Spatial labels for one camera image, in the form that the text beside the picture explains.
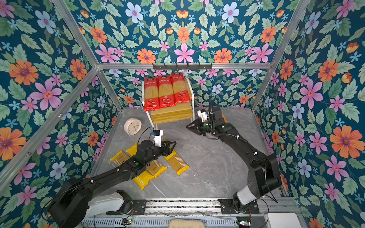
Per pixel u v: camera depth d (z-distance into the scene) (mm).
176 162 881
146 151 620
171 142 770
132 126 989
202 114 766
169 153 732
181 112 921
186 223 670
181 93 786
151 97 777
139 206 738
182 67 932
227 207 734
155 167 858
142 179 805
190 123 762
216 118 637
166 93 798
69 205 405
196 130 703
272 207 749
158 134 728
